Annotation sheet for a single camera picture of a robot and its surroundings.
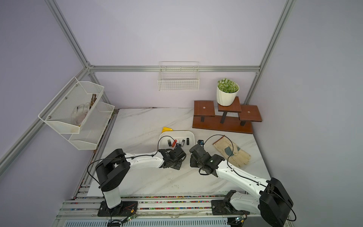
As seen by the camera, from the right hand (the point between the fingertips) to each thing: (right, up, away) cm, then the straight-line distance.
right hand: (195, 160), depth 84 cm
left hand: (-12, -4, +6) cm, 14 cm away
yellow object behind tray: (-21, +18, +24) cm, 36 cm away
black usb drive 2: (-4, +9, +17) cm, 20 cm away
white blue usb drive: (-11, +10, +18) cm, 23 cm away
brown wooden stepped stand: (+34, +26, +27) cm, 51 cm away
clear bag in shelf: (-66, +28, -6) cm, 72 cm away
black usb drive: (-17, +9, +15) cm, 24 cm away
